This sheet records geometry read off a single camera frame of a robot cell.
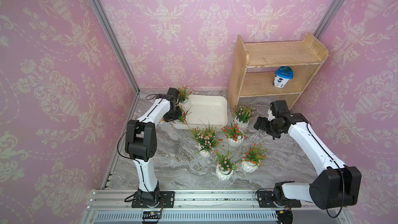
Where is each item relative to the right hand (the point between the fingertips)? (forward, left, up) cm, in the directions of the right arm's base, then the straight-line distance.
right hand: (261, 127), depth 83 cm
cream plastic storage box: (+25, +32, -15) cm, 43 cm away
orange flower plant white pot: (+29, +43, -1) cm, 52 cm away
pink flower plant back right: (+10, +7, 0) cm, 12 cm away
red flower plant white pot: (-3, +15, -2) cm, 15 cm away
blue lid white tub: (+24, -15, +15) cm, 32 cm away
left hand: (+13, +47, -6) cm, 50 cm away
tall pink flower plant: (-5, +30, +1) cm, 30 cm away
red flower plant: (+9, +43, -1) cm, 44 cm away
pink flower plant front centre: (-18, +22, -1) cm, 29 cm away
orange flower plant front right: (-16, +9, -2) cm, 18 cm away
